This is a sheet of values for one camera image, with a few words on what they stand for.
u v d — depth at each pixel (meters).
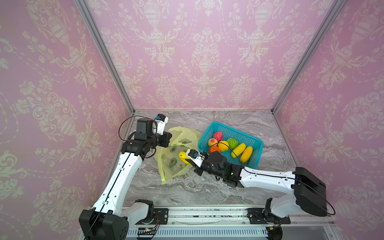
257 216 0.72
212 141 0.97
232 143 0.95
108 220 0.37
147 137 0.57
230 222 0.73
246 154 0.92
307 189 0.42
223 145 0.94
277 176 0.48
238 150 0.94
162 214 0.75
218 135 1.00
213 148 0.92
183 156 0.70
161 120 0.66
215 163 0.56
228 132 1.00
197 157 0.61
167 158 0.93
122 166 0.46
